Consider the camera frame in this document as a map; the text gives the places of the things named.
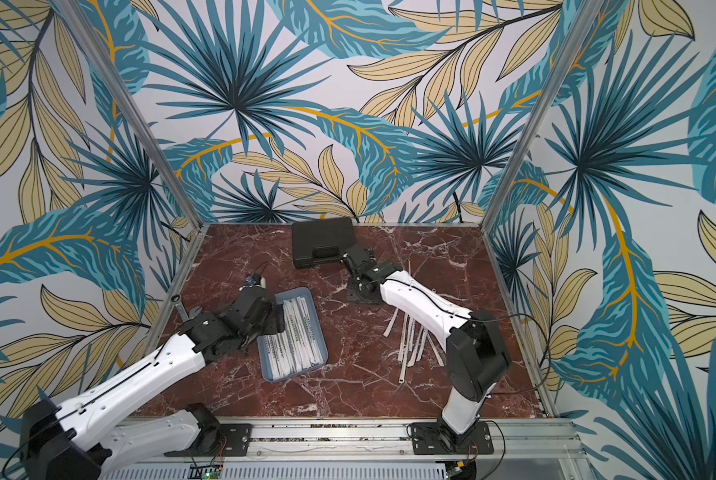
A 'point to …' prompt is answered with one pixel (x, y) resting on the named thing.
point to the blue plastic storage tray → (262, 346)
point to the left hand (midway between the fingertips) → (271, 318)
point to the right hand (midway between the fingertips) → (358, 293)
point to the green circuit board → (214, 475)
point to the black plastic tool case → (321, 241)
